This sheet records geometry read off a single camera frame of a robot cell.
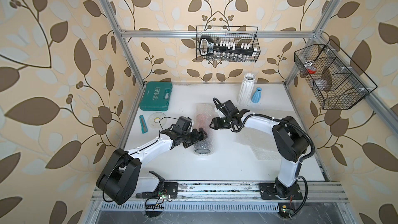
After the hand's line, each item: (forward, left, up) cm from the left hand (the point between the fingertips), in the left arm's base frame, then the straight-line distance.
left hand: (201, 137), depth 84 cm
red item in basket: (+27, -57, +27) cm, 69 cm away
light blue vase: (+30, -36, +1) cm, 47 cm away
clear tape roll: (+17, +30, -10) cm, 36 cm away
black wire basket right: (+15, -65, +28) cm, 72 cm away
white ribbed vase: (+28, -27, +6) cm, 40 cm away
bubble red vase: (+14, -1, +2) cm, 14 cm away
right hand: (+9, -7, -4) cm, 12 cm away
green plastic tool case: (+32, +33, -4) cm, 46 cm away
